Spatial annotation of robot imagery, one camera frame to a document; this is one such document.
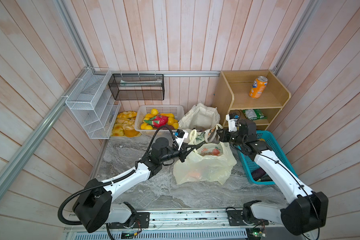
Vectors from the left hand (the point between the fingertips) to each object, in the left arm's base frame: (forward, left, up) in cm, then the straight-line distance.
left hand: (195, 149), depth 72 cm
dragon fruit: (+33, +23, -15) cm, 43 cm away
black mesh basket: (+51, +37, +1) cm, 63 cm away
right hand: (+12, -13, 0) cm, 18 cm away
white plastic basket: (+46, +9, -17) cm, 50 cm away
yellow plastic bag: (-5, -7, -4) cm, 9 cm away
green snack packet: (+29, -40, -4) cm, 50 cm away
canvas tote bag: (+33, -9, -18) cm, 38 cm away
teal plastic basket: (-13, -18, +11) cm, 25 cm away
